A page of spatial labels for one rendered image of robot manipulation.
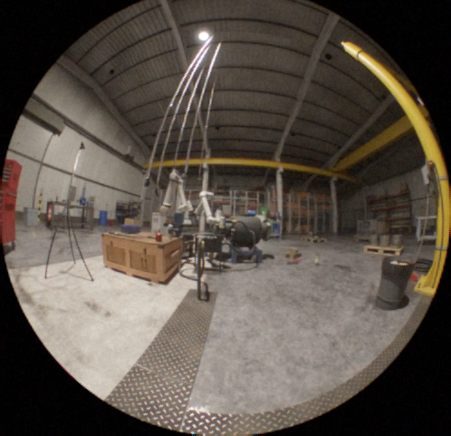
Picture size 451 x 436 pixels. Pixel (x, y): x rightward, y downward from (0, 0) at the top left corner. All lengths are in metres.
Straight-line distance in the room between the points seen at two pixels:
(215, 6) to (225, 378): 8.48
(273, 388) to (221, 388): 0.22
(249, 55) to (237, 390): 8.77
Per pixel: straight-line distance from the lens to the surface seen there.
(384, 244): 4.23
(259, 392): 0.79
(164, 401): 0.77
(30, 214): 6.12
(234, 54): 8.11
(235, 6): 7.70
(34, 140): 8.95
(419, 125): 2.42
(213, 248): 1.90
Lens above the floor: 0.74
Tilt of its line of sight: 5 degrees up
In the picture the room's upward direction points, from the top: 3 degrees clockwise
